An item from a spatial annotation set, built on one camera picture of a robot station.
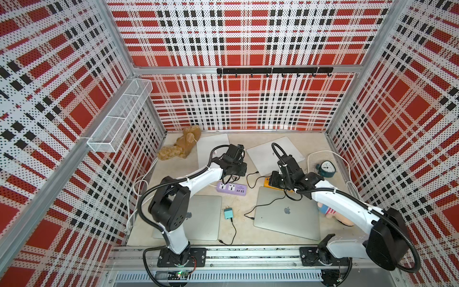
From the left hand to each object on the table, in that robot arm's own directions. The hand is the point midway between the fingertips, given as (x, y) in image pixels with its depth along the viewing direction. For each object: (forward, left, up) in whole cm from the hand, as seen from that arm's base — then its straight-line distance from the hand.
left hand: (245, 168), depth 91 cm
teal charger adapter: (-21, +9, -7) cm, 23 cm away
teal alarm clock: (+3, -45, -7) cm, 46 cm away
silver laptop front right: (-20, -19, -10) cm, 29 cm away
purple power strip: (-8, +7, -7) cm, 12 cm away
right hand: (-8, -12, +4) cm, 15 cm away
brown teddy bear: (+17, +36, -2) cm, 40 cm away
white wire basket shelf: (+15, +72, +11) cm, 74 cm away
